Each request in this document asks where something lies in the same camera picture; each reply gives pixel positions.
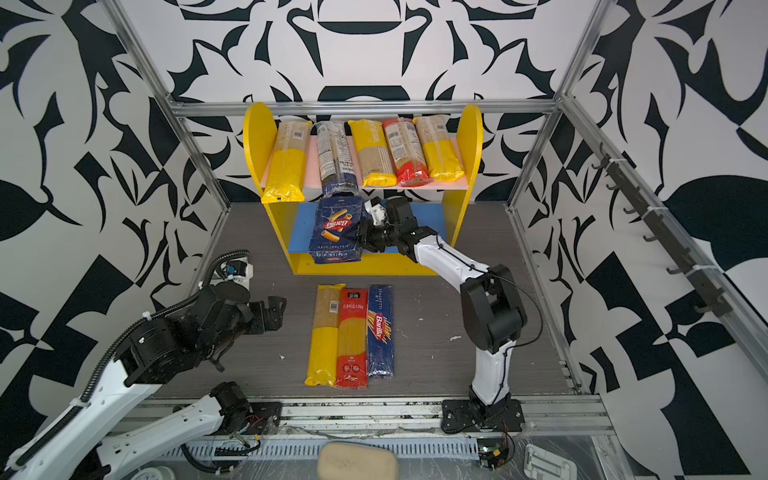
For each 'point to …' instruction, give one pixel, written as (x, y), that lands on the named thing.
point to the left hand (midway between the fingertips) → (268, 297)
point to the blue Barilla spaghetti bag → (380, 331)
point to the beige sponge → (355, 460)
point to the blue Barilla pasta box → (336, 233)
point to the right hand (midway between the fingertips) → (348, 234)
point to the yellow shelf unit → (441, 203)
